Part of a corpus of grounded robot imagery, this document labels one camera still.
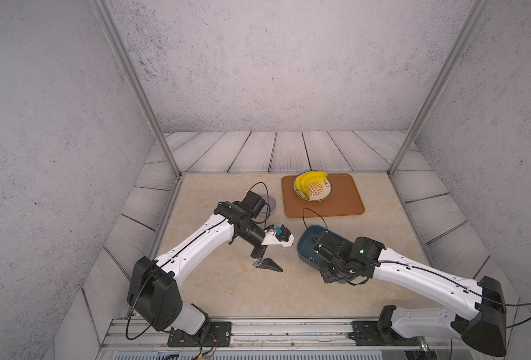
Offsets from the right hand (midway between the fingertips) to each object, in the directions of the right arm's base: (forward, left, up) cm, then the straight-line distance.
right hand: (327, 273), depth 74 cm
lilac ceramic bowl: (+13, +18, +20) cm, 30 cm away
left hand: (+3, +13, +8) cm, 16 cm away
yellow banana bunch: (+49, +3, -6) cm, 49 cm away
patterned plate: (+45, -4, -11) cm, 47 cm away
